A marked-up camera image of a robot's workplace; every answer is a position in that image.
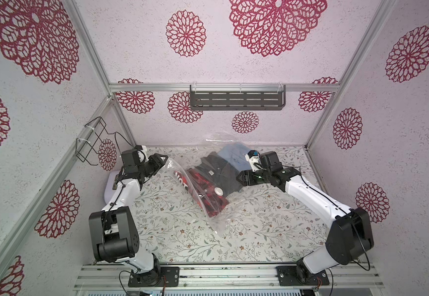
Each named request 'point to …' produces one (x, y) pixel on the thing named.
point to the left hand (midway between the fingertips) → (165, 159)
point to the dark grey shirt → (220, 172)
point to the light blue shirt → (235, 153)
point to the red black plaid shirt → (202, 190)
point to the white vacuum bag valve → (219, 191)
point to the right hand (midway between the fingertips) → (241, 174)
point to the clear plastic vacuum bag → (191, 160)
